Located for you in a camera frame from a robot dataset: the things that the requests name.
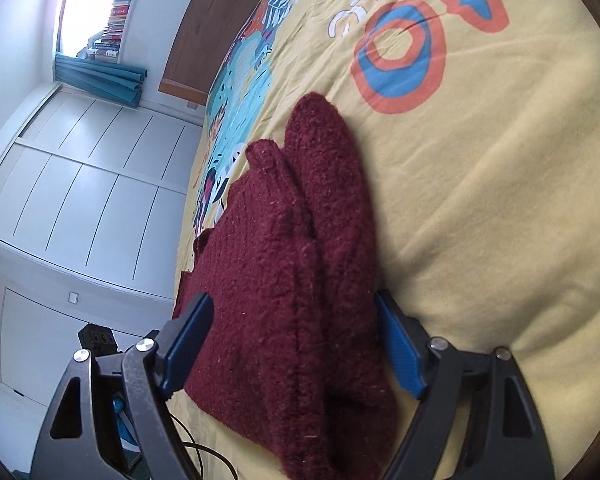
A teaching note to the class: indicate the white wardrobe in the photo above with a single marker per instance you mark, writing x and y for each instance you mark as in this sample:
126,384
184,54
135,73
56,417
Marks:
80,195

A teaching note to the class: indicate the wooden headboard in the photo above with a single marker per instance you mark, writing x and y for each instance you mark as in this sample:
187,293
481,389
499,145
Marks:
210,25

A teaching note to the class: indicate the teal curtain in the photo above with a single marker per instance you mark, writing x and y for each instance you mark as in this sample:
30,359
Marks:
105,77

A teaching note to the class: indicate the yellow printed blanket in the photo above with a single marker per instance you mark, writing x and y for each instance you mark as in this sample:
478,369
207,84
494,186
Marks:
480,185

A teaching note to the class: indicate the dark red knitted sweater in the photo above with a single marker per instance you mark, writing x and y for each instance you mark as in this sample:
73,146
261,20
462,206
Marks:
300,270

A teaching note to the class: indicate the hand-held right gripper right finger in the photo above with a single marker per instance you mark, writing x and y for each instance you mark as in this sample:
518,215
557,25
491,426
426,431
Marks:
400,345

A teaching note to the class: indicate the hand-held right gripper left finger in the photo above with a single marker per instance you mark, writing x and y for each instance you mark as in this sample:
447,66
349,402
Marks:
187,340

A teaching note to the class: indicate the row of books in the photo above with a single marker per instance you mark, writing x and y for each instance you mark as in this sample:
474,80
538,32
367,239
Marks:
122,10

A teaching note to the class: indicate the white wall switch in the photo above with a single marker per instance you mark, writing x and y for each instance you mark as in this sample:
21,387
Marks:
73,297

